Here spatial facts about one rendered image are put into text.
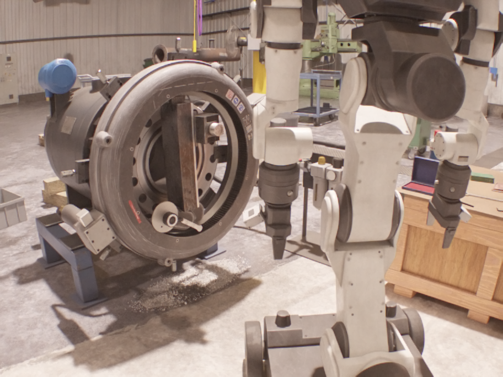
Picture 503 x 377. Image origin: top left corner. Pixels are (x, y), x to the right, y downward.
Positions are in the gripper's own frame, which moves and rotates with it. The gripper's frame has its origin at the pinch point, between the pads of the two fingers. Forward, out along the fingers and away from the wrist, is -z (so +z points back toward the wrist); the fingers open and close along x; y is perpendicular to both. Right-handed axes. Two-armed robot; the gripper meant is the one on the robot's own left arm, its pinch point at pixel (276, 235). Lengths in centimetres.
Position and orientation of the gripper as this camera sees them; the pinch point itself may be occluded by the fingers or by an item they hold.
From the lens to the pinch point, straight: 96.6
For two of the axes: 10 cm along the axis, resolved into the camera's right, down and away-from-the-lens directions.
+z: 0.1, -8.8, -4.8
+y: -10.0, 0.2, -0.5
